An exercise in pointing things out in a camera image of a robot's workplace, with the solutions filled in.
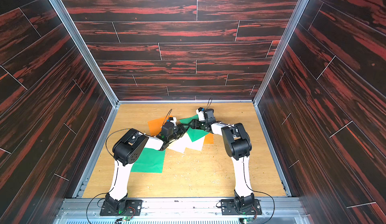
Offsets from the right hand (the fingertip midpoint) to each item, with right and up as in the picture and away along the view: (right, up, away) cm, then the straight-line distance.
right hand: (195, 123), depth 107 cm
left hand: (-3, -2, -8) cm, 9 cm away
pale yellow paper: (-10, -13, -14) cm, 21 cm away
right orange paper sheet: (+9, -10, -8) cm, 16 cm away
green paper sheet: (-28, -22, -18) cm, 40 cm away
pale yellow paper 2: (+1, -14, -11) cm, 18 cm away
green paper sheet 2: (-1, -8, -6) cm, 10 cm away
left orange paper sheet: (-30, -2, +1) cm, 30 cm away
